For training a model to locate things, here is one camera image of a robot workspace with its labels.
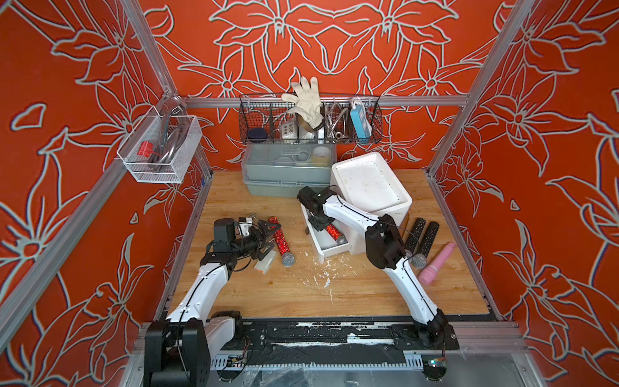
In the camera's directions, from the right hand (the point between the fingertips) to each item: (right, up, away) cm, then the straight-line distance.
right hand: (319, 223), depth 99 cm
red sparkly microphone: (+8, -5, -9) cm, 13 cm away
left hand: (-15, -1, -19) cm, 24 cm away
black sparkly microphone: (+37, -5, -7) cm, 38 cm away
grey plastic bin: (-16, +22, -1) cm, 27 cm away
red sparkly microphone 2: (-12, -11, -12) cm, 20 cm away
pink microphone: (+38, -17, -16) cm, 44 cm away
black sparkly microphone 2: (+36, -12, -13) cm, 40 cm away
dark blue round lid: (-28, +40, +7) cm, 49 cm away
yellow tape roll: (+1, +29, +4) cm, 29 cm away
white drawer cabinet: (+17, +17, -15) cm, 28 cm away
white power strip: (-13, +38, -5) cm, 40 cm away
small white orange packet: (-22, -14, -11) cm, 29 cm away
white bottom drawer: (+2, -7, -7) cm, 11 cm away
